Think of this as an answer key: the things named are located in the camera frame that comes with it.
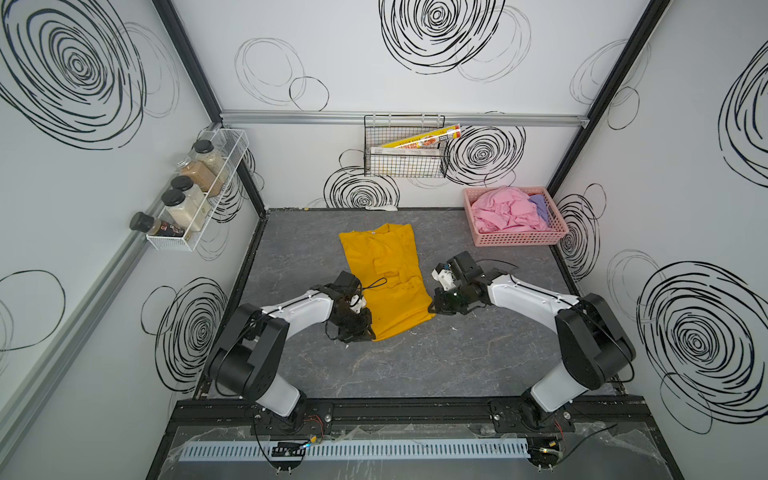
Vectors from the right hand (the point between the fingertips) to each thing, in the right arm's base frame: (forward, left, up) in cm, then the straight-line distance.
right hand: (431, 309), depth 87 cm
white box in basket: (+34, +9, +29) cm, 45 cm away
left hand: (-8, +17, -3) cm, 19 cm away
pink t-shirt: (+39, -29, +3) cm, 49 cm away
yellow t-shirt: (+19, +14, -4) cm, 24 cm away
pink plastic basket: (+34, -48, -2) cm, 59 cm away
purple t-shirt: (+46, -45, 0) cm, 64 cm away
